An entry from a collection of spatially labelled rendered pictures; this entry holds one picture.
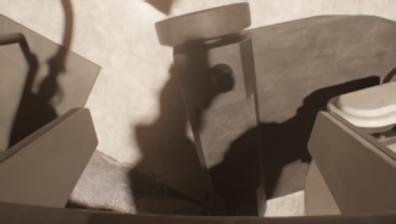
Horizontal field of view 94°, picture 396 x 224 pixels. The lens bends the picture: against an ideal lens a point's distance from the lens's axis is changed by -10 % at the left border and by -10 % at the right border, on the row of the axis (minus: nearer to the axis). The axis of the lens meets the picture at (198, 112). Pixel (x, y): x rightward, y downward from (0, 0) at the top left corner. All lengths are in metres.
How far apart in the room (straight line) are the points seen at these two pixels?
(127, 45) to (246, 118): 0.35
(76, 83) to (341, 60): 0.65
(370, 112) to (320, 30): 0.19
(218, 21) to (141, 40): 0.26
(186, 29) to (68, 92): 0.40
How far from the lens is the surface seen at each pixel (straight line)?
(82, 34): 0.61
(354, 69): 0.57
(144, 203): 0.84
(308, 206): 0.27
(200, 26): 0.36
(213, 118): 0.42
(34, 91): 0.70
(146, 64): 0.58
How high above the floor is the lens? 0.56
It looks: 65 degrees down
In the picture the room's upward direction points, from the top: 165 degrees clockwise
